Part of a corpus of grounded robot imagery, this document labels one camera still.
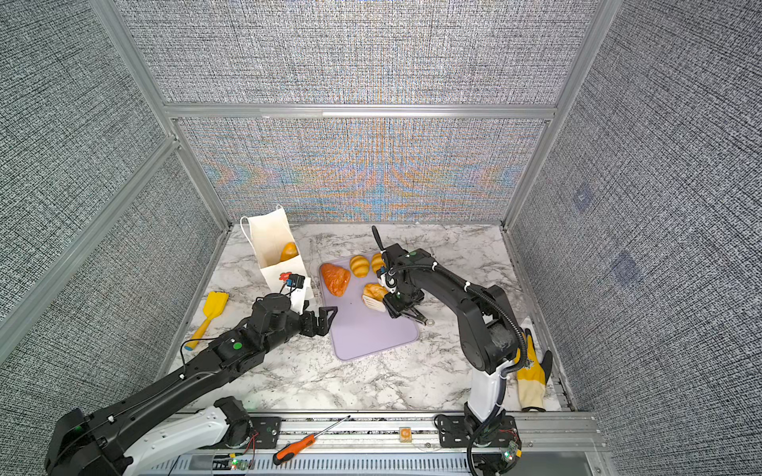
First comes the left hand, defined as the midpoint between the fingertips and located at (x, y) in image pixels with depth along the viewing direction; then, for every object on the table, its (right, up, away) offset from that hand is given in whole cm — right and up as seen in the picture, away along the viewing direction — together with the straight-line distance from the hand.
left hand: (324, 307), depth 78 cm
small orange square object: (+21, -30, -5) cm, 37 cm away
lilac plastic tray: (+8, -9, +13) cm, 18 cm away
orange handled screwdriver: (-6, -32, -7) cm, 34 cm away
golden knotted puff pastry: (+13, +2, +17) cm, 22 cm away
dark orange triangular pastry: (0, +6, +21) cm, 22 cm away
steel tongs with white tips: (+24, -3, +6) cm, 25 cm away
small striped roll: (+7, +10, +25) cm, 28 cm away
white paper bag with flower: (-20, +13, +23) cm, 33 cm away
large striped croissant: (-16, +15, +22) cm, 31 cm away
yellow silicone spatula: (-40, -4, +19) cm, 44 cm away
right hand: (+21, -2, +13) cm, 25 cm away
